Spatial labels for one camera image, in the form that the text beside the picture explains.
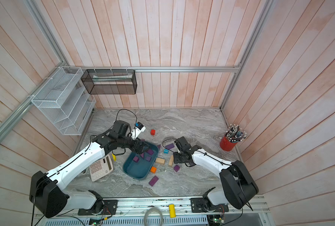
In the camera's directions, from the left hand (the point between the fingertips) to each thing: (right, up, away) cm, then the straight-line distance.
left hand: (143, 145), depth 78 cm
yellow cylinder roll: (+16, -32, -8) cm, 37 cm away
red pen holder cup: (+56, +6, +8) cm, 57 cm away
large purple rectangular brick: (+5, -22, +4) cm, 23 cm away
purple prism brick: (+8, -3, +17) cm, 20 cm away
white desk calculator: (-28, -15, +7) cm, 32 cm away
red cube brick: (+3, +6, +26) cm, 27 cm away
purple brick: (-6, -11, +11) cm, 16 cm away
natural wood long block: (+16, -12, +11) cm, 23 cm away
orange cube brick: (+5, -17, +8) cm, 19 cm away
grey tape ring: (+6, -33, -5) cm, 34 cm away
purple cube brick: (+19, -15, +8) cm, 26 cm away
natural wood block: (+9, -12, +11) cm, 18 cm away
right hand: (+21, -10, +11) cm, 25 cm away
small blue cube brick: (+13, -7, +15) cm, 21 cm away
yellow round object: (-21, -10, +12) cm, 26 cm away
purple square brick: (+1, -11, +13) cm, 16 cm away
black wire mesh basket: (-29, +44, +27) cm, 59 cm away
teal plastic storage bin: (-5, -16, +10) cm, 19 cm away
